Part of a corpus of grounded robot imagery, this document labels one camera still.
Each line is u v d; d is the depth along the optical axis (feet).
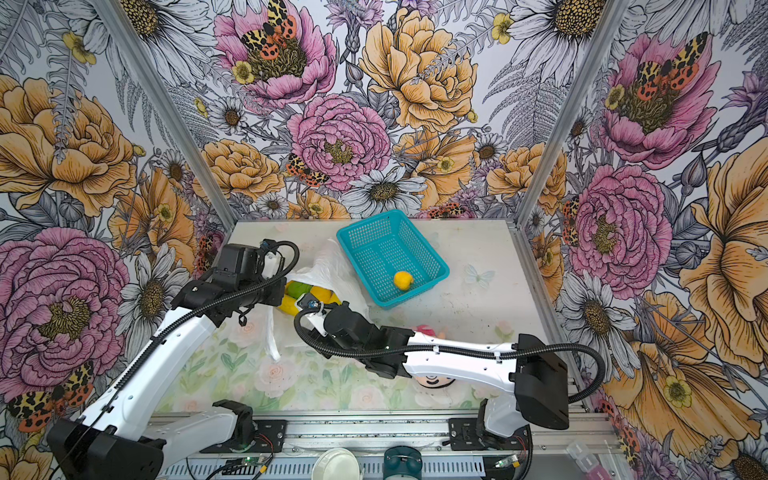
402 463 2.11
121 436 1.26
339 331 1.68
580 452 2.32
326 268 2.63
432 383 2.51
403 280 3.24
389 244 3.79
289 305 1.91
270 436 2.41
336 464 2.35
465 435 2.44
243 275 1.91
